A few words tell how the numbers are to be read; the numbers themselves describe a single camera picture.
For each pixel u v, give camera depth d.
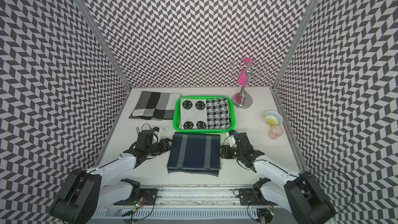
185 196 0.74
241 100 1.08
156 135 0.73
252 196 0.73
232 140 0.79
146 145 0.68
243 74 1.08
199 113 0.94
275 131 0.91
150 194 0.73
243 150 0.67
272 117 0.99
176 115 0.92
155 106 1.05
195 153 0.84
